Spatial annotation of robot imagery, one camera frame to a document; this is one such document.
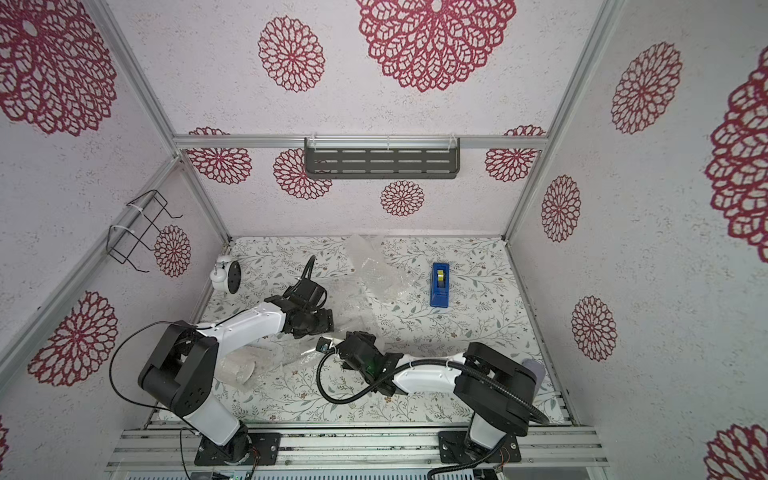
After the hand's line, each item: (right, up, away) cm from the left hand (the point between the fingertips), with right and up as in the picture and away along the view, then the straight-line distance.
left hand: (325, 327), depth 92 cm
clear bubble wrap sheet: (+16, +16, +6) cm, 24 cm away
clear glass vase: (-15, -7, -2) cm, 16 cm away
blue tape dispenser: (+36, +9, +5) cm, 38 cm away
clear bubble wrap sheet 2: (+10, +11, +13) cm, 20 cm away
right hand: (+8, +1, -7) cm, 11 cm away
